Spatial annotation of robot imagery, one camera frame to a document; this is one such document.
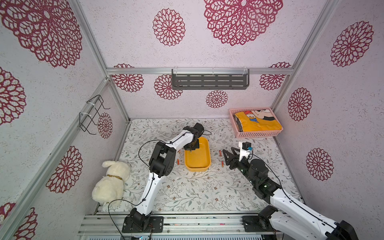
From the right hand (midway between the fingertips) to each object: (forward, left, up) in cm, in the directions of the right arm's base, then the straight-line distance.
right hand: (227, 148), depth 75 cm
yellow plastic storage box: (+6, +14, -22) cm, 26 cm away
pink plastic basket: (+26, -24, -19) cm, 41 cm away
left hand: (+15, +19, -22) cm, 33 cm away
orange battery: (+5, +28, -23) cm, 36 cm away
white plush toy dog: (-17, +59, -12) cm, 63 cm away
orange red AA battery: (+12, +27, -22) cm, 37 cm away
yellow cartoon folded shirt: (+36, -28, -17) cm, 49 cm away
